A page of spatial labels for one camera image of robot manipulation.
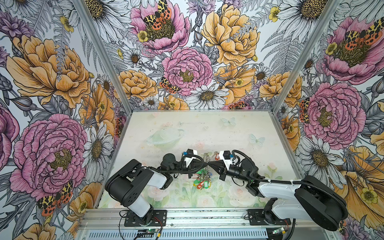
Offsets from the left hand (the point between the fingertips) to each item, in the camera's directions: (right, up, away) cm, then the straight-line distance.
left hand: (206, 167), depth 78 cm
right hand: (+1, 0, -2) cm, 2 cm away
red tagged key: (+4, +7, -10) cm, 13 cm away
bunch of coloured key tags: (-2, -9, +7) cm, 11 cm away
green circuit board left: (-26, -28, -7) cm, 39 cm away
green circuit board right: (+33, -28, -7) cm, 44 cm away
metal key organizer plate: (+1, -3, +1) cm, 3 cm away
